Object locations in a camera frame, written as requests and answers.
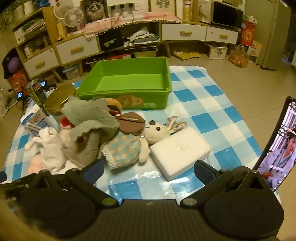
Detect brown round plush with ribbon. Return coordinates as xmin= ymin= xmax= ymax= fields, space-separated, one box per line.
xmin=115 ymin=112 xmax=146 ymax=134

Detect tray of eggs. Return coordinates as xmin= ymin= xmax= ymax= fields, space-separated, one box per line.
xmin=172 ymin=46 xmax=201 ymax=59

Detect grey refrigerator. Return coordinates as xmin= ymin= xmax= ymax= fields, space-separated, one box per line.
xmin=257 ymin=0 xmax=293 ymax=70

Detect white fleece towel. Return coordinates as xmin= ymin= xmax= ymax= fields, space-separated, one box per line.
xmin=24 ymin=127 xmax=67 ymax=174

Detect blue white milk carton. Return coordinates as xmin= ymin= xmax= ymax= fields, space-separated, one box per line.
xmin=20 ymin=103 xmax=58 ymax=139

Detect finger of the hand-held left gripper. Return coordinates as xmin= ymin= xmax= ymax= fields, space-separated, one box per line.
xmin=0 ymin=171 xmax=35 ymax=194

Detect cardboard box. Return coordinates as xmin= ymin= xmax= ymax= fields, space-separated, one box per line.
xmin=247 ymin=40 xmax=263 ymax=65

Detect pile of papers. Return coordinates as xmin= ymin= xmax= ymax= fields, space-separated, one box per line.
xmin=126 ymin=27 xmax=160 ymax=45

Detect red gift bag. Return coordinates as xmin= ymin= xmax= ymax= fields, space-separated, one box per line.
xmin=239 ymin=16 xmax=258 ymax=47

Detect yellow cylinder container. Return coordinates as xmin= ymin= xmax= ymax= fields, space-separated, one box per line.
xmin=57 ymin=22 xmax=67 ymax=39

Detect rabbit doll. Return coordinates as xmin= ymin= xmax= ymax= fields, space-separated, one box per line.
xmin=102 ymin=116 xmax=187 ymax=171

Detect tin with gold lid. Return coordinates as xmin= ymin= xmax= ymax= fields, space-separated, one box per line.
xmin=44 ymin=84 xmax=78 ymax=116

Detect framed cat picture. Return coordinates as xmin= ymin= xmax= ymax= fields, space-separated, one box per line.
xmin=80 ymin=0 xmax=109 ymax=24

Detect pink cloth cover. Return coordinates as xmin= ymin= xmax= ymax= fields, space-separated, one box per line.
xmin=83 ymin=11 xmax=183 ymax=40

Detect beige fuzzy cloth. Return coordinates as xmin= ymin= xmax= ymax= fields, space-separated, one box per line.
xmin=0 ymin=198 xmax=58 ymax=241

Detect black bag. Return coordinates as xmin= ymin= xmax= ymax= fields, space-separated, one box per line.
xmin=99 ymin=30 xmax=125 ymax=52

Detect long wooden tv cabinet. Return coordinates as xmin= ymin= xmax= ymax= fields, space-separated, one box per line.
xmin=53 ymin=19 xmax=241 ymax=67

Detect framed cartoon drawing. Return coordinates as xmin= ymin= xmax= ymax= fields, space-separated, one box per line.
xmin=150 ymin=0 xmax=176 ymax=14

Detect white plastic basket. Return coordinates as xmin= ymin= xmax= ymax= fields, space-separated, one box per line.
xmin=205 ymin=43 xmax=228 ymax=59

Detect white drawer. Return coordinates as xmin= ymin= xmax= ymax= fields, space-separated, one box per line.
xmin=161 ymin=23 xmax=207 ymax=42
xmin=56 ymin=38 xmax=100 ymax=65
xmin=23 ymin=53 xmax=60 ymax=79
xmin=206 ymin=27 xmax=238 ymax=44

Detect wooden shelf cabinet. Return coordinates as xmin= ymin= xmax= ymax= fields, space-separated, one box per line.
xmin=11 ymin=6 xmax=62 ymax=80

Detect clear plastic storage box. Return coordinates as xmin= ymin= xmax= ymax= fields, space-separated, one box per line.
xmin=62 ymin=65 xmax=80 ymax=80

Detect stack of paper cups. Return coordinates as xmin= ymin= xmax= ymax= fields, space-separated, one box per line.
xmin=183 ymin=0 xmax=195 ymax=20

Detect red printed box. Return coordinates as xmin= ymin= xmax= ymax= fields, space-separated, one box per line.
xmin=7 ymin=70 xmax=30 ymax=93

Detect blue white checkered mat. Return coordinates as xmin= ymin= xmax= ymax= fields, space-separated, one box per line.
xmin=3 ymin=65 xmax=281 ymax=202

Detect white wall sockets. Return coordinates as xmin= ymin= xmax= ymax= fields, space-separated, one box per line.
xmin=107 ymin=0 xmax=148 ymax=12

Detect grey towel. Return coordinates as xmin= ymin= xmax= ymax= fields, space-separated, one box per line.
xmin=60 ymin=96 xmax=119 ymax=169

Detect small white desk fan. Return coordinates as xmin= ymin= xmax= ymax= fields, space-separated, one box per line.
xmin=63 ymin=8 xmax=84 ymax=29

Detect stack of newspapers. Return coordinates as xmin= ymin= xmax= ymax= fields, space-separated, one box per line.
xmin=14 ymin=17 xmax=47 ymax=43

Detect purple ball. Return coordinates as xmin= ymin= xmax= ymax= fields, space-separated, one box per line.
xmin=8 ymin=57 xmax=21 ymax=72

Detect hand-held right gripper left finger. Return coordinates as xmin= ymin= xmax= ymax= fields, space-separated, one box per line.
xmin=25 ymin=160 xmax=121 ymax=207

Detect pink plush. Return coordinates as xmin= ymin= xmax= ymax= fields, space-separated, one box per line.
xmin=26 ymin=155 xmax=47 ymax=175

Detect tall printed tin can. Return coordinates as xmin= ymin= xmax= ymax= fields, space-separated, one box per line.
xmin=25 ymin=78 xmax=51 ymax=116

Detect potted green plant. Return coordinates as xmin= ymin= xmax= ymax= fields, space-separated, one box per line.
xmin=0 ymin=0 xmax=34 ymax=33

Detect black microwave oven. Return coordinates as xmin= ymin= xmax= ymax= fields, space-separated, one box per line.
xmin=211 ymin=2 xmax=244 ymax=29

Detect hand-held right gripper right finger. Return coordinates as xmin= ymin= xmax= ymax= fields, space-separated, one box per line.
xmin=181 ymin=160 xmax=274 ymax=207

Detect plastic bag of oranges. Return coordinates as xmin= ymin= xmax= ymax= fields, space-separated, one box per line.
xmin=229 ymin=44 xmax=250 ymax=69

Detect hamburger plush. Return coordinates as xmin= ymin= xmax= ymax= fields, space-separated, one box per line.
xmin=102 ymin=98 xmax=123 ymax=116

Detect phone showing video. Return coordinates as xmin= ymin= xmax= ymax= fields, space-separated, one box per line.
xmin=252 ymin=96 xmax=296 ymax=192

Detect green plastic bin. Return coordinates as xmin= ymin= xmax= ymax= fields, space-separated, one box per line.
xmin=77 ymin=57 xmax=173 ymax=110

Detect doll with red santa hat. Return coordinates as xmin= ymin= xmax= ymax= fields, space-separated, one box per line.
xmin=59 ymin=116 xmax=77 ymax=144

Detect white foam block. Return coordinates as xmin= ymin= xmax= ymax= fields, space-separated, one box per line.
xmin=149 ymin=126 xmax=212 ymax=182

